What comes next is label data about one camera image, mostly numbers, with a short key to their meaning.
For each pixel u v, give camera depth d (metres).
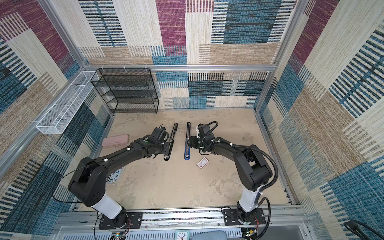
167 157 0.94
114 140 1.05
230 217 0.73
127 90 1.12
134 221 0.73
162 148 0.79
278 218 0.73
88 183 0.45
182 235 0.69
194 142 0.83
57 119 0.71
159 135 0.70
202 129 0.75
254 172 0.48
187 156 0.94
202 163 0.92
